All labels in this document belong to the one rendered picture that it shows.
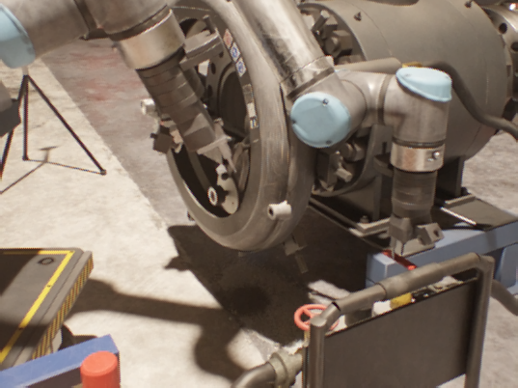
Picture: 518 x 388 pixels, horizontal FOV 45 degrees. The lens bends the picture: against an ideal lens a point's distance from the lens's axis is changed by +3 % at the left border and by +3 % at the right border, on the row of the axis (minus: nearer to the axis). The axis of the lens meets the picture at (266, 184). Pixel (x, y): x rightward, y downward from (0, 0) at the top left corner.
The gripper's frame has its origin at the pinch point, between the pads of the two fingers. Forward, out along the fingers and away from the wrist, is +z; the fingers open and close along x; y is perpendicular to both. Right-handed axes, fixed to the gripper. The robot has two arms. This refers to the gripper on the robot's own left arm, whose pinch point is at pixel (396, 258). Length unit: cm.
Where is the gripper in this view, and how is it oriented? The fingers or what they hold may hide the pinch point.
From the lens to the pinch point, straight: 124.4
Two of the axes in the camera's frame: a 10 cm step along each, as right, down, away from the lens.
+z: 0.0, 9.3, 3.8
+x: 8.5, -2.0, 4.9
